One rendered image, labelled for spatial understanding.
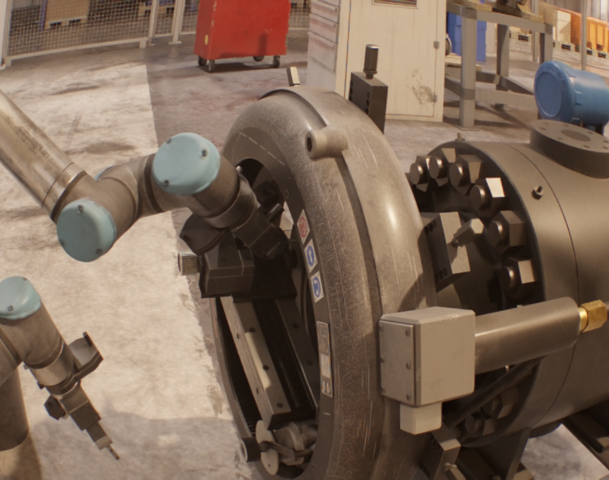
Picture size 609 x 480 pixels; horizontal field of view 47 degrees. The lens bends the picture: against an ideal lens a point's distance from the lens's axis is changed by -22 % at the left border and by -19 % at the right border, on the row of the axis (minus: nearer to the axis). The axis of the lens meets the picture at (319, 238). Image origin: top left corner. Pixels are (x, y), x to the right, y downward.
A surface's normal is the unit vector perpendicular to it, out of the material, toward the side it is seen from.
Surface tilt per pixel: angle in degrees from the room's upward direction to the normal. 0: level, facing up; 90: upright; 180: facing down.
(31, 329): 89
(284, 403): 25
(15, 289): 19
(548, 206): 33
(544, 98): 90
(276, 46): 90
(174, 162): 51
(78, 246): 93
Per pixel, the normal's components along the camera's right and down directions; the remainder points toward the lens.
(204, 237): -0.31, -0.31
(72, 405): -0.20, -0.73
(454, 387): 0.36, 0.00
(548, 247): 0.31, -0.34
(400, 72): 0.25, 0.38
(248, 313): 0.21, -0.68
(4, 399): 0.83, 0.31
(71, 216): -0.12, 0.41
